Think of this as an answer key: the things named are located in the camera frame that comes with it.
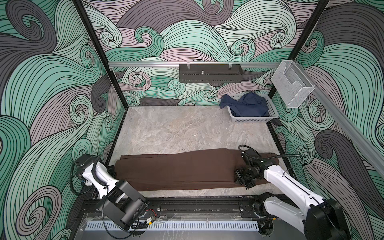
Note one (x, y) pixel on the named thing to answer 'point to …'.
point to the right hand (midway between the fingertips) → (232, 180)
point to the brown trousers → (211, 169)
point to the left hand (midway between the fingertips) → (114, 176)
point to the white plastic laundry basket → (235, 97)
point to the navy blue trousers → (248, 104)
